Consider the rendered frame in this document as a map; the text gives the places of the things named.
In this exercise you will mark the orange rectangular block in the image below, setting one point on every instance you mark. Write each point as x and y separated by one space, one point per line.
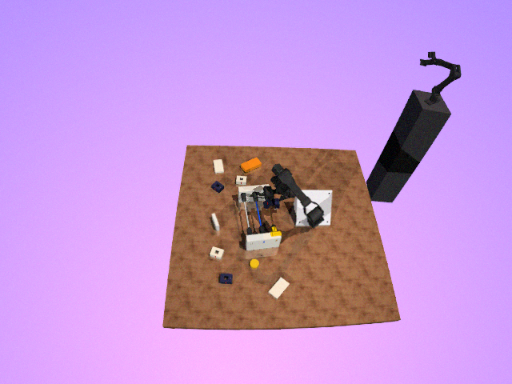
251 165

